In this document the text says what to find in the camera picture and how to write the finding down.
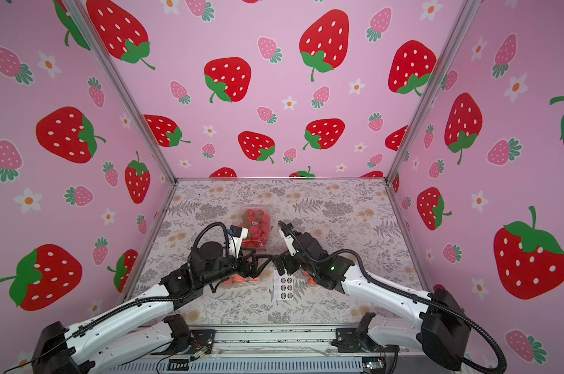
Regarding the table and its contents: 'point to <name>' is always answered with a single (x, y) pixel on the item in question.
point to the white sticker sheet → (283, 286)
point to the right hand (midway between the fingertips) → (279, 254)
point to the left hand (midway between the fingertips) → (265, 254)
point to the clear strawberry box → (257, 218)
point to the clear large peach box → (237, 279)
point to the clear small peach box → (311, 281)
